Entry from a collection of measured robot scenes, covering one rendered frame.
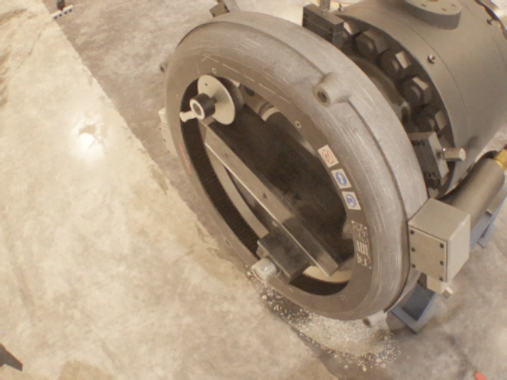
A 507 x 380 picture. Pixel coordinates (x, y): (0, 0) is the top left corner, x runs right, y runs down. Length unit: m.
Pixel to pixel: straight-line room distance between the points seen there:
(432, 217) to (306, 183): 0.32
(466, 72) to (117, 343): 1.32
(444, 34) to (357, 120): 0.52
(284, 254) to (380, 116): 0.37
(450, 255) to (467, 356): 0.89
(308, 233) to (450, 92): 0.47
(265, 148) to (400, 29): 0.43
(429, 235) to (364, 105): 0.23
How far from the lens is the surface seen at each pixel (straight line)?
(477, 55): 1.28
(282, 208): 0.99
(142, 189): 1.93
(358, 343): 1.57
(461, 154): 0.80
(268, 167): 1.02
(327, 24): 0.86
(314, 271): 1.24
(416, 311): 1.59
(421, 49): 1.11
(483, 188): 0.92
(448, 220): 0.81
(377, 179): 0.79
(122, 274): 1.73
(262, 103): 1.14
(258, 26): 0.88
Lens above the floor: 1.43
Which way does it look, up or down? 51 degrees down
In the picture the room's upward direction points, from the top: 3 degrees counter-clockwise
